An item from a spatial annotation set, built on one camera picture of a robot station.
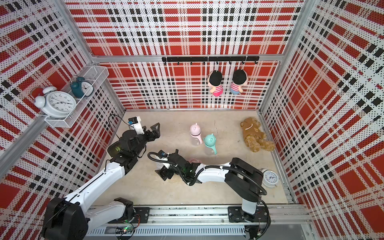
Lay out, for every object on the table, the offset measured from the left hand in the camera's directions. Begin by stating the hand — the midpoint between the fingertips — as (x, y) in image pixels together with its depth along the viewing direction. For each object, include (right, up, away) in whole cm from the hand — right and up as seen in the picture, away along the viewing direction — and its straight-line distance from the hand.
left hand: (155, 125), depth 81 cm
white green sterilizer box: (-29, -16, +12) cm, 35 cm away
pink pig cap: (+22, -3, +6) cm, 23 cm away
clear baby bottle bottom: (+31, -17, +15) cm, 38 cm away
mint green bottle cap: (+30, -9, +1) cm, 32 cm away
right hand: (+5, -22, 0) cm, 22 cm away
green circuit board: (-11, -50, -11) cm, 52 cm away
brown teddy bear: (+60, -8, +14) cm, 62 cm away
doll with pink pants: (+34, +29, +17) cm, 48 cm away
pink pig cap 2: (+21, -22, +10) cm, 32 cm away
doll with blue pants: (+50, +30, +13) cm, 60 cm away
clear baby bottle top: (+22, -12, +20) cm, 31 cm away
